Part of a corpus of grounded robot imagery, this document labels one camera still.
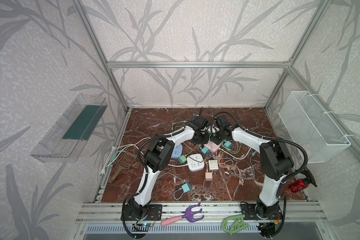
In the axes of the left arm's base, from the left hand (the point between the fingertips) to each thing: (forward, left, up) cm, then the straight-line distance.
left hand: (208, 138), depth 97 cm
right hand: (+3, -3, +2) cm, 5 cm away
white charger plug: (-18, -2, -1) cm, 18 cm away
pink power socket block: (-6, -3, -1) cm, 6 cm away
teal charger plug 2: (-30, +14, -2) cm, 33 cm away
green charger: (-14, +17, -2) cm, 22 cm away
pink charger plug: (-24, +2, -2) cm, 24 cm away
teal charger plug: (-8, +3, -2) cm, 8 cm away
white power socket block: (-16, +9, -2) cm, 18 cm away
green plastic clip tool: (-46, -9, -3) cm, 47 cm away
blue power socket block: (-9, +20, -2) cm, 22 cm away
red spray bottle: (-30, -44, +4) cm, 53 cm away
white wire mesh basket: (-13, -41, +31) cm, 53 cm away
